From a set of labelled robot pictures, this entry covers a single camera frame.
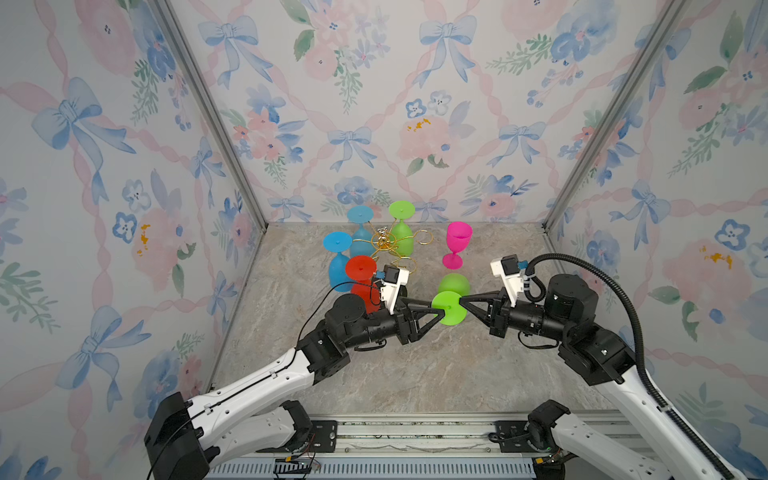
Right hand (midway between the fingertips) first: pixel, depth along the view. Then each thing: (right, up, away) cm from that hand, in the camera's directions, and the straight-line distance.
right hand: (461, 300), depth 62 cm
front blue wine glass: (-28, +13, +14) cm, 33 cm away
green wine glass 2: (-11, +15, +24) cm, 30 cm away
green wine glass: (0, +2, +9) cm, 9 cm away
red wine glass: (-22, +6, +9) cm, 24 cm away
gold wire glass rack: (-16, +13, +15) cm, 25 cm away
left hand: (-5, -2, -2) cm, 6 cm away
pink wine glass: (+8, +15, +38) cm, 42 cm away
